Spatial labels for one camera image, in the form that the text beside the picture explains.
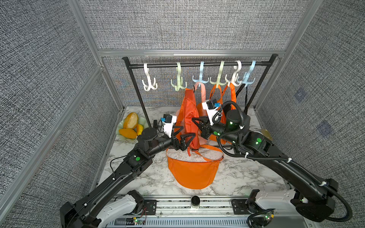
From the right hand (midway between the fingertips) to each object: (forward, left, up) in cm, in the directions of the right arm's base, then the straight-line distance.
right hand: (194, 115), depth 58 cm
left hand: (-3, +1, -7) cm, 8 cm away
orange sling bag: (-12, -3, -39) cm, 41 cm away
